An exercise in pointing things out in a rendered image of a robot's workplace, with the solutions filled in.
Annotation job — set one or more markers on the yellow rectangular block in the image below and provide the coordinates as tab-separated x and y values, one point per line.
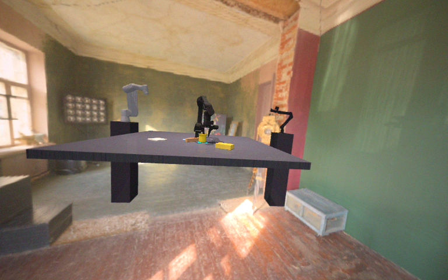
224	146

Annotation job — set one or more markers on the yellow cup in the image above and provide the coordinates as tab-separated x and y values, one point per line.
202	138

